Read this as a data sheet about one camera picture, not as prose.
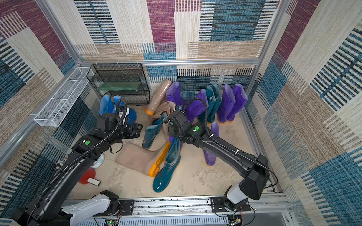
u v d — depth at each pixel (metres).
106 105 0.88
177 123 0.54
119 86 0.94
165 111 0.88
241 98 0.88
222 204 0.75
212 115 0.98
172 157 0.83
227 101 0.88
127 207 0.73
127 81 1.08
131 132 0.62
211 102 0.88
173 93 0.99
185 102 1.16
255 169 0.39
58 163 0.71
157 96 0.99
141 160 0.88
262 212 0.74
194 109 0.89
